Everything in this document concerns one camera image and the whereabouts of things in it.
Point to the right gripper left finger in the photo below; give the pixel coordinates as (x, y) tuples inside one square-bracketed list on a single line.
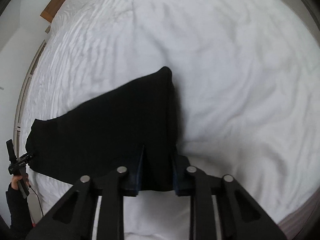
[(91, 208)]

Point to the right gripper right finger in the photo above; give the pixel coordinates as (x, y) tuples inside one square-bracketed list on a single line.
[(220, 208)]

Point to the black pants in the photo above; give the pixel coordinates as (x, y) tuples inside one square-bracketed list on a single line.
[(134, 126)]

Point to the black sleeved left forearm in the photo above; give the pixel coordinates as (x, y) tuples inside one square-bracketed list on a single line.
[(21, 223)]

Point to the person's left hand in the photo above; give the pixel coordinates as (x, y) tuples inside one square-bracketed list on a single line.
[(16, 179)]

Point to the white quilted duvet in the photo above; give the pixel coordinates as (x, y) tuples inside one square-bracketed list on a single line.
[(247, 77)]

